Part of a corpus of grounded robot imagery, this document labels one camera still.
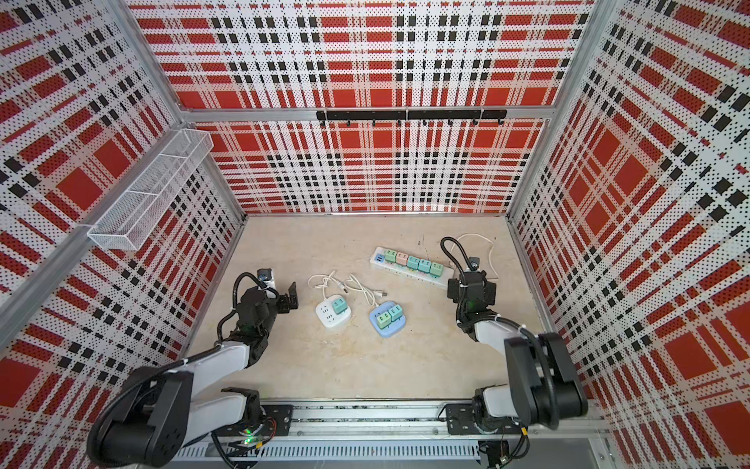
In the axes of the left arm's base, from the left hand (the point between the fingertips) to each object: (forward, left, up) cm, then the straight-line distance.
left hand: (283, 283), depth 90 cm
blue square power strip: (-12, -36, -7) cm, 38 cm away
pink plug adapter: (+11, -38, -2) cm, 39 cm away
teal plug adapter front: (+10, -42, -3) cm, 43 cm away
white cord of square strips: (+5, -20, -8) cm, 22 cm away
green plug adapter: (+13, -34, -3) cm, 36 cm away
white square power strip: (-7, -14, -7) cm, 17 cm away
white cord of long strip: (+18, -71, -9) cm, 74 cm away
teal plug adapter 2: (-6, -18, -3) cm, 20 cm away
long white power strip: (+14, -29, -7) cm, 33 cm away
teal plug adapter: (+8, -45, -3) cm, 46 cm away
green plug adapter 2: (+7, -49, -4) cm, 50 cm away
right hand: (+2, -61, -2) cm, 61 cm away
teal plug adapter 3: (-9, -35, -2) cm, 37 cm away
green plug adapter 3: (-11, -32, -3) cm, 34 cm away
